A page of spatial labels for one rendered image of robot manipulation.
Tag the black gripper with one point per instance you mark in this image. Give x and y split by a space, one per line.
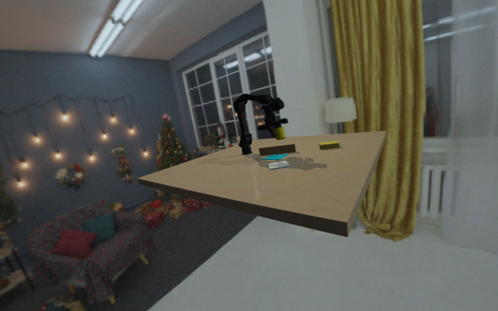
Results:
275 123

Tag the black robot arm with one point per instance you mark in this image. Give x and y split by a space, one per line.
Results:
239 106

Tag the yellow rectangular block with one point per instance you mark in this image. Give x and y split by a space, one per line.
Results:
328 145

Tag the yellow cup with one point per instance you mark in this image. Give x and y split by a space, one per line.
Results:
279 133

